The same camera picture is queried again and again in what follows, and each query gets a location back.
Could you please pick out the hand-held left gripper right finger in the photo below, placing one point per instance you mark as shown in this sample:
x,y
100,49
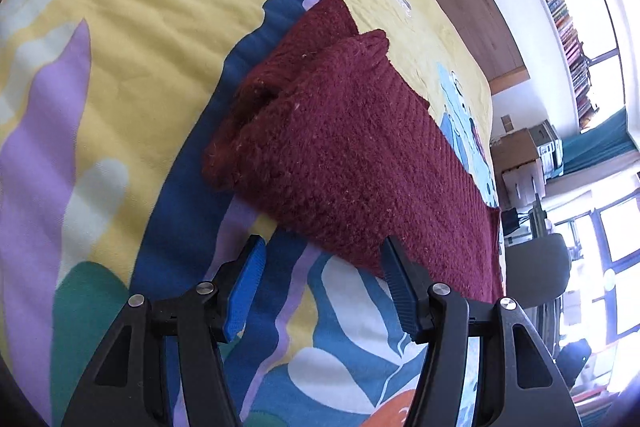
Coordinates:
x,y
400,284

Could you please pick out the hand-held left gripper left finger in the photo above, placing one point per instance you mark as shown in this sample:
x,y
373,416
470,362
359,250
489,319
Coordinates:
x,y
245,287

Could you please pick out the maroon knit sweater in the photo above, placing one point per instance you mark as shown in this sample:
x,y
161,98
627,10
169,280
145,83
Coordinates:
x,y
350,147

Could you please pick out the grey office chair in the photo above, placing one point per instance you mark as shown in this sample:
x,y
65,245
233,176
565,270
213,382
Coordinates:
x,y
535,267

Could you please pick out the wooden drawer cabinet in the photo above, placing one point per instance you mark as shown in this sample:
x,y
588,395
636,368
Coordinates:
x,y
517,162

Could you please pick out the window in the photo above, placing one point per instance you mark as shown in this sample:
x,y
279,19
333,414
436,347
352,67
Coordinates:
x,y
600,267

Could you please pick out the white printer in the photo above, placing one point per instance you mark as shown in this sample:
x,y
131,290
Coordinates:
x,y
547,147

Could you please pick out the teal curtain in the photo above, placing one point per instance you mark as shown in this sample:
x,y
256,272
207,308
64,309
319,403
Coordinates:
x,y
600,142

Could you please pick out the yellow printed dinosaur duvet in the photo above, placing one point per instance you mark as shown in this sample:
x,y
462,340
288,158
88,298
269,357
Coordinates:
x,y
140,57

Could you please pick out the row of books on shelf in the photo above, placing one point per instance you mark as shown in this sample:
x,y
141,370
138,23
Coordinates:
x,y
555,2

